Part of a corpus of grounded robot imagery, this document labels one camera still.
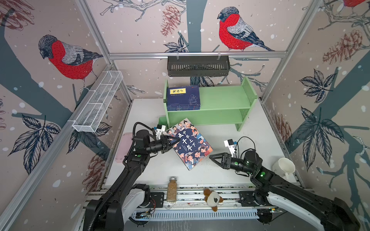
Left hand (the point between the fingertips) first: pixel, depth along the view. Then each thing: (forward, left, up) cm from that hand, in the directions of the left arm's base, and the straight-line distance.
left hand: (178, 142), depth 72 cm
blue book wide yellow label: (+17, -2, +7) cm, 18 cm away
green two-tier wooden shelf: (+18, -23, +8) cm, 30 cm away
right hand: (-9, -16, -5) cm, 19 cm away
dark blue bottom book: (+24, -5, +10) cm, 26 cm away
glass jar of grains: (-18, +3, -17) cm, 25 cm away
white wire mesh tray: (+21, +46, +9) cm, 51 cm away
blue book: (+17, -3, +8) cm, 19 cm away
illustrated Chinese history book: (-2, -8, -3) cm, 9 cm away
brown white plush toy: (-22, -17, -18) cm, 34 cm away
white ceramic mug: (-9, -57, -12) cm, 59 cm away
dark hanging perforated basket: (+59, -13, +7) cm, 61 cm away
